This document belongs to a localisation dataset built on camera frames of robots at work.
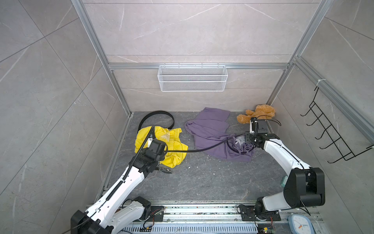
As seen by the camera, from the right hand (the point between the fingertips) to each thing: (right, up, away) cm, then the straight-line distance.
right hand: (253, 135), depth 89 cm
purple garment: (-24, +4, +18) cm, 30 cm away
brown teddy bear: (+16, +16, +21) cm, 31 cm away
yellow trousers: (-53, -2, +12) cm, 54 cm away
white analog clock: (+14, -42, -21) cm, 48 cm away
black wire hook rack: (+27, +6, -20) cm, 34 cm away
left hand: (-58, -7, -10) cm, 60 cm away
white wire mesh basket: (-38, +39, +12) cm, 56 cm away
